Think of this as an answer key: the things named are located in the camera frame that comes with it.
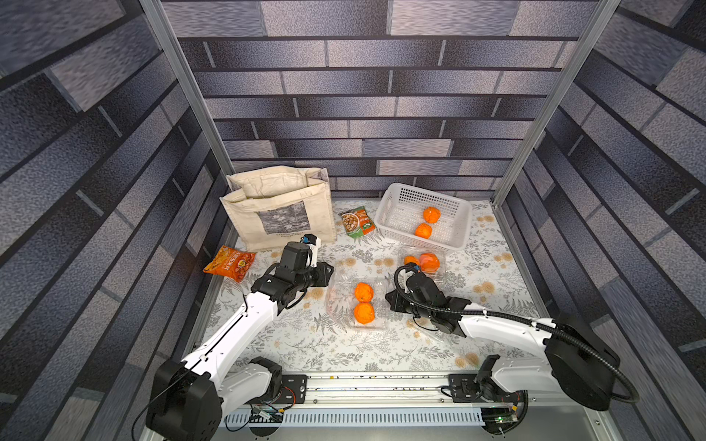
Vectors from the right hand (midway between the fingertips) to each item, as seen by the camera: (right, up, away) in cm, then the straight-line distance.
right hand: (383, 294), depth 85 cm
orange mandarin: (+17, +20, +19) cm, 32 cm away
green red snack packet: (-8, +23, +26) cm, 36 cm away
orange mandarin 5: (-6, 0, +3) cm, 7 cm away
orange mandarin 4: (+17, +9, +8) cm, 20 cm away
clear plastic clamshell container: (+15, +12, +19) cm, 27 cm away
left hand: (-16, +9, -4) cm, 18 cm away
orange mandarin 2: (+22, +26, +23) cm, 41 cm away
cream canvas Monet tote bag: (-33, +28, +1) cm, 44 cm away
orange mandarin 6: (-6, -5, -2) cm, 8 cm away
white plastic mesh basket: (+11, +29, +33) cm, 45 cm away
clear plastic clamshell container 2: (-8, -4, +3) cm, 9 cm away
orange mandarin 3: (+11, +10, +10) cm, 18 cm away
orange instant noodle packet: (-53, +8, +10) cm, 55 cm away
